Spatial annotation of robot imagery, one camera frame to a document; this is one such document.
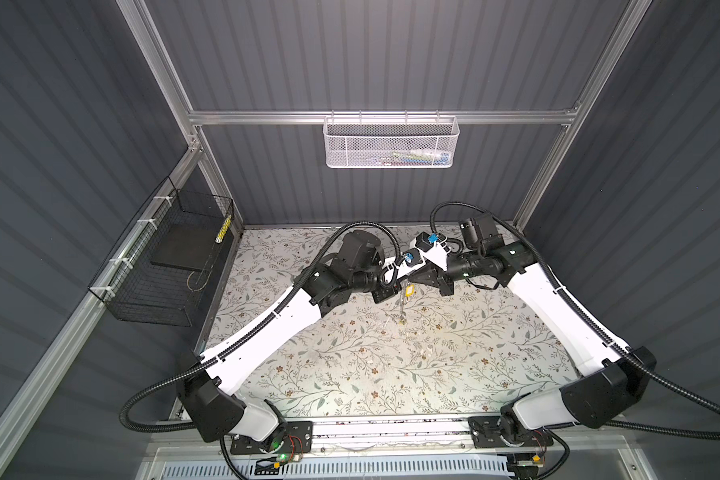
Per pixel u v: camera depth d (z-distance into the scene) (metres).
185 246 0.77
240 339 0.42
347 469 0.77
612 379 0.40
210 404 0.38
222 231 0.81
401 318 0.96
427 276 0.66
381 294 0.62
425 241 0.60
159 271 0.72
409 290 0.72
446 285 0.66
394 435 0.76
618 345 0.41
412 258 0.57
